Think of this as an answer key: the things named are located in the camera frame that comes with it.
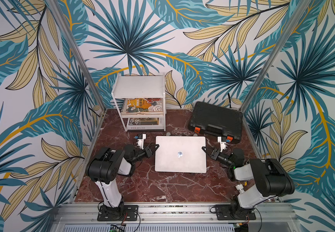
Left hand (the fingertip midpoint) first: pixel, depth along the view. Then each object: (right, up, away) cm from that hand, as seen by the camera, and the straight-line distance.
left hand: (158, 146), depth 88 cm
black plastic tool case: (+42, +16, +16) cm, 47 cm away
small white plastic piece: (+46, -21, -9) cm, 52 cm away
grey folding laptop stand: (+7, +8, +1) cm, 10 cm away
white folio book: (-10, +14, +15) cm, 23 cm away
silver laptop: (+15, -4, -3) cm, 16 cm away
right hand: (+22, -3, -4) cm, 23 cm away
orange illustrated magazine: (-10, +26, +6) cm, 29 cm away
